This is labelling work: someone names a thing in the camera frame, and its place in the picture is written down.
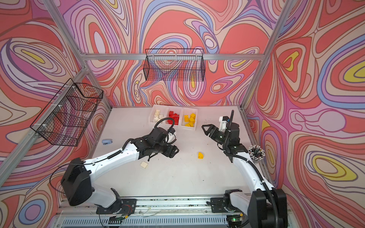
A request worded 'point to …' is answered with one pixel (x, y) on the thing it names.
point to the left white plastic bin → (151, 115)
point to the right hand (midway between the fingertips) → (205, 132)
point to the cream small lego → (156, 119)
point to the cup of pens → (256, 153)
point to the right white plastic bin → (189, 118)
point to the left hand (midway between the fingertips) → (175, 148)
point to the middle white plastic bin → (177, 113)
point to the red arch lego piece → (175, 116)
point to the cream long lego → (157, 113)
